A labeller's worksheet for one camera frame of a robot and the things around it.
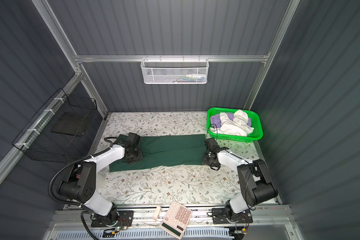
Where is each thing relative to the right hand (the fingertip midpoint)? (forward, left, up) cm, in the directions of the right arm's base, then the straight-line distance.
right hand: (209, 162), depth 93 cm
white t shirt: (+23, -21, +7) cm, 32 cm away
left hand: (+2, +44, +3) cm, 44 cm away
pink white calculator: (-31, +19, +2) cm, 37 cm away
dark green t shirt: (+7, +31, +1) cm, 32 cm away
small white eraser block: (-29, +30, +2) cm, 42 cm away
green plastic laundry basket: (+27, -35, +6) cm, 45 cm away
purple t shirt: (+29, -7, +6) cm, 31 cm away
